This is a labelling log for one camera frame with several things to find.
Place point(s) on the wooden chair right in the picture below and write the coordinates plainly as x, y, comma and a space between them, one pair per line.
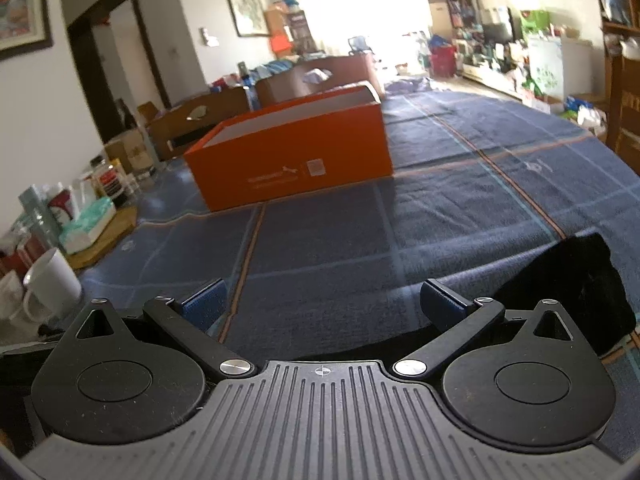
624, 114

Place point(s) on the wooden board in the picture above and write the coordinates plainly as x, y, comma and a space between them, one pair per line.
121, 225

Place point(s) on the wooden chair middle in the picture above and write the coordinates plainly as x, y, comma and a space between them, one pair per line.
316, 76

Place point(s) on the wooden bookshelf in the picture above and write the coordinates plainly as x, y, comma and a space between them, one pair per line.
619, 21

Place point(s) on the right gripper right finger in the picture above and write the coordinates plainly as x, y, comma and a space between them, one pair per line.
460, 321

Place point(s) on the orange cardboard box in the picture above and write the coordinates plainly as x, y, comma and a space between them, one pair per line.
331, 139

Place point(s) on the green tissue pack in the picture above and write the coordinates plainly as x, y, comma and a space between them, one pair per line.
82, 232

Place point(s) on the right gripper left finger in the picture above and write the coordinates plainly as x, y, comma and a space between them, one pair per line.
187, 323

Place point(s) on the black cloth item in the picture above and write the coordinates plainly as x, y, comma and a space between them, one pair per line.
578, 272

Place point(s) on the red-label bottle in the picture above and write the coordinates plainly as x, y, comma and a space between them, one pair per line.
107, 179

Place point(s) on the wooden chair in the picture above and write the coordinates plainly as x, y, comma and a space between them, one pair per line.
175, 131
316, 76
624, 114

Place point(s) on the framed wall picture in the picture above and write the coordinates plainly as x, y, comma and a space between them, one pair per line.
249, 18

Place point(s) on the wooden chair left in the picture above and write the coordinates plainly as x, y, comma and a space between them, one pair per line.
175, 131

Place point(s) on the white mug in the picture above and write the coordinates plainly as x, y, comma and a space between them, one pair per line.
51, 288

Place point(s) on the blue tablecloth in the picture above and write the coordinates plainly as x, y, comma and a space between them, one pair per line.
480, 187

